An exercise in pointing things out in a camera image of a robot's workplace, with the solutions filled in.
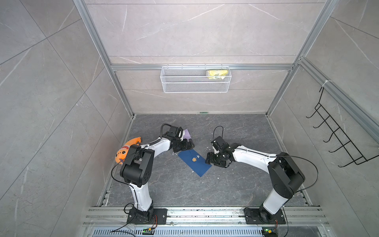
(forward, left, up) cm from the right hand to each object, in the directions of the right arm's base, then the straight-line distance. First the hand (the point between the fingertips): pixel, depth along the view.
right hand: (209, 162), depth 89 cm
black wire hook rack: (-13, -56, +29) cm, 65 cm away
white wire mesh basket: (+50, +9, +27) cm, 57 cm away
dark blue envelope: (+2, +9, -3) cm, 9 cm away
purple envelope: (+24, +14, -4) cm, 28 cm away
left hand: (+12, +12, +2) cm, 17 cm away
